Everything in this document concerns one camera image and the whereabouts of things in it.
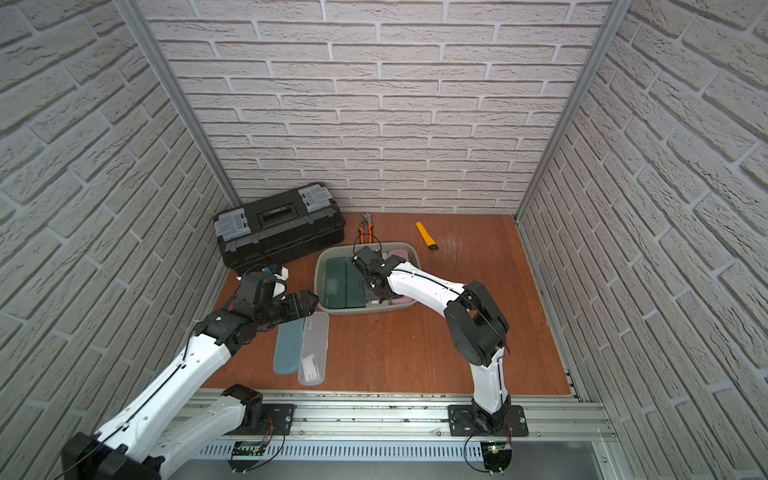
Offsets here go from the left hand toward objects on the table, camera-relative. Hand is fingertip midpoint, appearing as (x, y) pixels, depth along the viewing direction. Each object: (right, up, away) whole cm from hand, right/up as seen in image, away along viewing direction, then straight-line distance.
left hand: (310, 297), depth 79 cm
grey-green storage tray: (+6, +12, +25) cm, 29 cm away
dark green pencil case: (+3, +1, +19) cm, 19 cm away
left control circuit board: (-14, -37, -6) cm, 40 cm away
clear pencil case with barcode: (+16, -2, +2) cm, 17 cm away
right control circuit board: (+48, -36, -9) cm, 61 cm away
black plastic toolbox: (-15, +19, +15) cm, 29 cm away
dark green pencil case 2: (+10, +1, +15) cm, 18 cm away
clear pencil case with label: (0, -19, +4) cm, 20 cm away
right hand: (+19, -1, +12) cm, 22 cm away
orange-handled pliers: (+12, +24, +39) cm, 47 cm away
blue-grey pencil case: (-8, -16, +6) cm, 19 cm away
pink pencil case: (+25, -3, +11) cm, 28 cm away
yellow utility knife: (+36, +17, +34) cm, 52 cm away
